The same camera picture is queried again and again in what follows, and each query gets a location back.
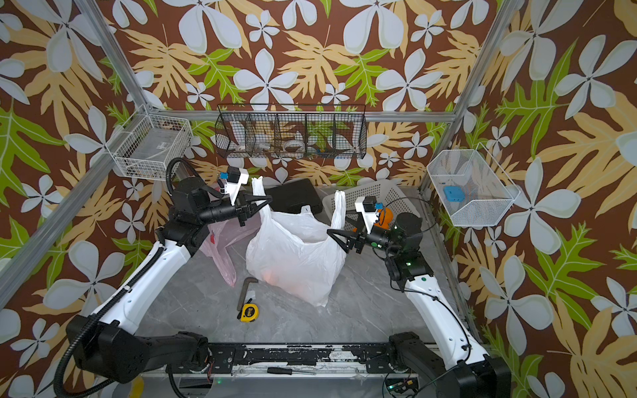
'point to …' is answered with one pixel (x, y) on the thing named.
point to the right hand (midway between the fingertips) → (334, 225)
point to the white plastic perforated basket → (387, 196)
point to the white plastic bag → (297, 251)
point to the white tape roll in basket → (294, 143)
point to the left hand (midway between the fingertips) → (270, 196)
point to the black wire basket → (291, 131)
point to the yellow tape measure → (250, 313)
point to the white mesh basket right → (474, 189)
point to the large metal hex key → (242, 296)
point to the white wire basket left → (143, 147)
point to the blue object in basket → (454, 193)
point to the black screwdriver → (279, 370)
